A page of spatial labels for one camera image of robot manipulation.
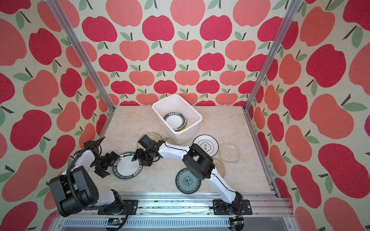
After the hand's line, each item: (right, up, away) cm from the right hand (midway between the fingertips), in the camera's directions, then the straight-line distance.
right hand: (136, 161), depth 86 cm
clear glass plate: (+60, +3, +10) cm, 61 cm away
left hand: (-12, -2, +1) cm, 12 cm away
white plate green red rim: (+23, +25, +26) cm, 42 cm away
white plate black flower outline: (+46, +9, +14) cm, 49 cm away
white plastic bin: (+24, +38, +21) cm, 50 cm away
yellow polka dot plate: (+29, +19, +19) cm, 39 cm away
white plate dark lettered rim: (-9, -6, +5) cm, 12 cm away
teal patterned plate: (+30, -12, -3) cm, 33 cm away
